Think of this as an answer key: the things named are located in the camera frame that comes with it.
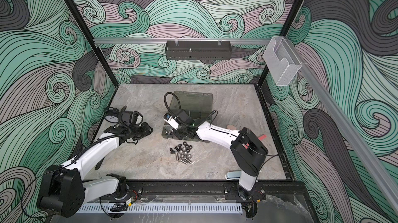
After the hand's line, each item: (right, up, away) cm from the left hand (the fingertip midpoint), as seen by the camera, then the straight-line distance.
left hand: (151, 128), depth 86 cm
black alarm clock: (-27, +7, +7) cm, 29 cm away
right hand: (+14, +1, 0) cm, 14 cm away
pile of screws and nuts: (+17, -14, 0) cm, 22 cm away
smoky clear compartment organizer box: (+27, +11, +23) cm, 37 cm away
